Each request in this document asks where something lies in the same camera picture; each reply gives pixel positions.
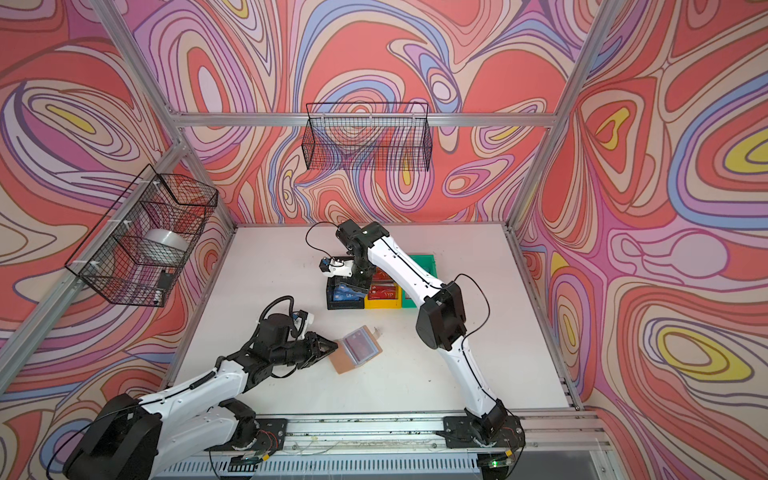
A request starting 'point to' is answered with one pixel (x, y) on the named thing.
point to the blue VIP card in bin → (344, 293)
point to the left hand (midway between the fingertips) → (339, 347)
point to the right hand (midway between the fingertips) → (363, 289)
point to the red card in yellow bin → (381, 292)
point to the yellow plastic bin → (385, 303)
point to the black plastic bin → (333, 304)
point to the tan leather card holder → (353, 350)
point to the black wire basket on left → (135, 251)
